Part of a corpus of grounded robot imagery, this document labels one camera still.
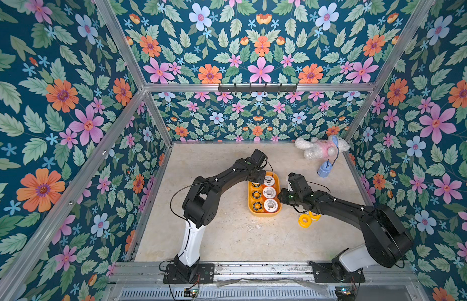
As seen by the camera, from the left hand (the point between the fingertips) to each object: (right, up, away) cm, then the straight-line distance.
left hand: (261, 175), depth 96 cm
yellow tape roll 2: (+20, -20, -10) cm, 30 cm away
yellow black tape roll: (-2, -10, 0) cm, 10 cm away
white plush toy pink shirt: (+32, +14, +8) cm, 36 cm away
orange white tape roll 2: (+4, -14, -8) cm, 16 cm away
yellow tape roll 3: (+25, -19, -10) cm, 33 cm away
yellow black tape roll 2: (-2, -15, -5) cm, 16 cm away
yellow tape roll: (-3, -5, +2) cm, 6 cm away
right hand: (+8, -9, -6) cm, 14 cm away
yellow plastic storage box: (+1, -11, -3) cm, 12 cm away
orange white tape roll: (+4, -8, -3) cm, 10 cm away
